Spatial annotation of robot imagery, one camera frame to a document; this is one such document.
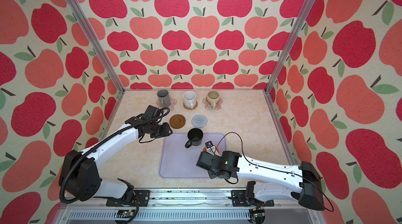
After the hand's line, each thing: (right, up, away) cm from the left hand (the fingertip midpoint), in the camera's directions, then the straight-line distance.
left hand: (173, 133), depth 85 cm
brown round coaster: (0, +5, +19) cm, 19 cm away
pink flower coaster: (-5, +17, +30) cm, 35 cm away
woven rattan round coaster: (+8, +12, +24) cm, 28 cm away
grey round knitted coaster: (+14, +4, +19) cm, 24 cm away
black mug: (+12, -3, +5) cm, 14 cm away
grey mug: (-10, +20, +19) cm, 29 cm away
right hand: (+23, -14, -10) cm, 28 cm away
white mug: (+8, +19, +21) cm, 29 cm away
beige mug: (+24, +21, +24) cm, 39 cm away
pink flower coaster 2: (+21, +14, +24) cm, 35 cm away
